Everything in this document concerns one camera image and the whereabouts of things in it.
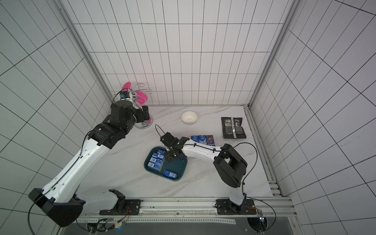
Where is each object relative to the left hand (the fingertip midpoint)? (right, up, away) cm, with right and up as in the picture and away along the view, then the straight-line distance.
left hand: (138, 111), depth 71 cm
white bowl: (+25, -3, +36) cm, 45 cm away
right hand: (+11, -27, +14) cm, 33 cm away
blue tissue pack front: (+15, -35, +8) cm, 39 cm away
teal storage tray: (+18, -33, +10) cm, 39 cm away
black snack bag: (+57, -11, +32) cm, 66 cm away
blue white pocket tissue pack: (+35, -18, +25) cm, 47 cm away
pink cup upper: (-15, +18, +21) cm, 31 cm away
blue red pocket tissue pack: (+40, -19, +24) cm, 50 cm away
